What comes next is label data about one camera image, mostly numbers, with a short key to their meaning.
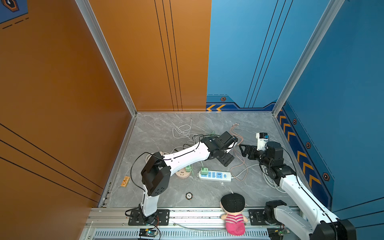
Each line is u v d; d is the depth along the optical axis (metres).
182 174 0.85
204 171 0.83
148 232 0.71
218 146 0.61
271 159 0.61
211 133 1.08
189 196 0.81
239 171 0.89
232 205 0.70
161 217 0.74
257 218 0.72
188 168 0.82
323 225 0.40
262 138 0.71
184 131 1.09
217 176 0.85
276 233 0.70
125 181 0.85
